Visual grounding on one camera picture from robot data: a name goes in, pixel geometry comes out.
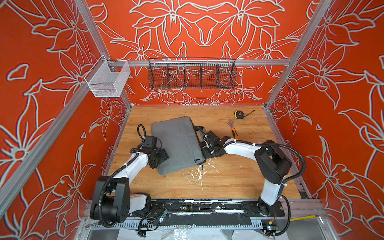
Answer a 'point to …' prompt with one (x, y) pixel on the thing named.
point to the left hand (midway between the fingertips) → (165, 157)
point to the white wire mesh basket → (107, 78)
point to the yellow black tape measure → (239, 114)
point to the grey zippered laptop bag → (179, 137)
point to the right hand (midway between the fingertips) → (205, 152)
